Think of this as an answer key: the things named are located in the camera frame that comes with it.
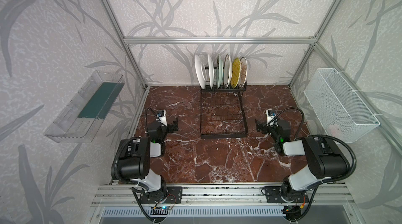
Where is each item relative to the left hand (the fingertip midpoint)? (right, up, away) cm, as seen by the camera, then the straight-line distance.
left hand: (169, 117), depth 93 cm
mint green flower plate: (+29, +25, -14) cm, 41 cm away
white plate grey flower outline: (+20, +26, -11) cm, 34 cm away
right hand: (+57, 0, +1) cm, 57 cm away
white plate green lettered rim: (+25, +26, -11) cm, 38 cm away
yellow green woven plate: (+38, +25, -13) cm, 47 cm away
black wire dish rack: (+33, +2, +12) cm, 35 cm away
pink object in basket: (+84, -3, -19) cm, 86 cm away
